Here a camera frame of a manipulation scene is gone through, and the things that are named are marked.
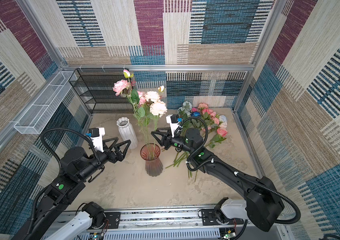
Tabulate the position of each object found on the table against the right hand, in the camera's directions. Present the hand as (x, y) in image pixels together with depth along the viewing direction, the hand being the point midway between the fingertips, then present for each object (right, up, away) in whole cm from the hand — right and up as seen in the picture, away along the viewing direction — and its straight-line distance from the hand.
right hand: (153, 134), depth 69 cm
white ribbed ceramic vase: (-17, 0, +16) cm, 23 cm away
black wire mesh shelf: (-46, +31, +39) cm, 68 cm away
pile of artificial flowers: (+37, +2, +34) cm, 50 cm away
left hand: (-12, -1, -6) cm, 13 cm away
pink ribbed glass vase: (-3, -10, +8) cm, 13 cm away
